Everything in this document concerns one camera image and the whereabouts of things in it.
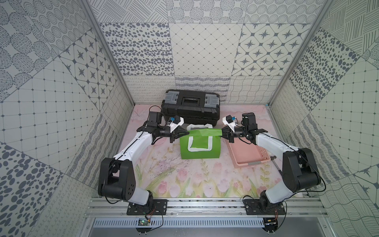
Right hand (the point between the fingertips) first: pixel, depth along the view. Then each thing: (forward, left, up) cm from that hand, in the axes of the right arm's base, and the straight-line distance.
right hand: (217, 133), depth 84 cm
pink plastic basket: (-4, -18, -17) cm, 25 cm away
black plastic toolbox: (+20, +13, +2) cm, 24 cm away
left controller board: (-41, +38, -18) cm, 59 cm away
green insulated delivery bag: (-5, +9, -1) cm, 10 cm away
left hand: (-1, +18, +5) cm, 19 cm away
